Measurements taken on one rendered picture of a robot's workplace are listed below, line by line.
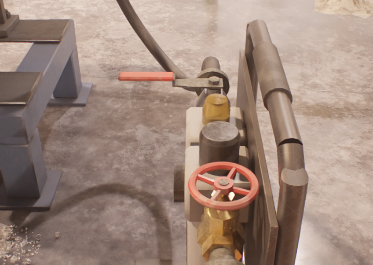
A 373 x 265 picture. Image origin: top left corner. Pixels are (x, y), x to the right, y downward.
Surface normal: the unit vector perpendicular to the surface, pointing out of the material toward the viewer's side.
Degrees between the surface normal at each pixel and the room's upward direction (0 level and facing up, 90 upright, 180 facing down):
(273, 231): 90
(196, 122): 0
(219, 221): 90
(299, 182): 12
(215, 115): 73
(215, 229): 90
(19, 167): 90
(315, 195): 0
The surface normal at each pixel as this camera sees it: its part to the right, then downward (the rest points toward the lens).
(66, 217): 0.00, -0.84
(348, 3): -0.37, -0.17
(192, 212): -0.01, 0.55
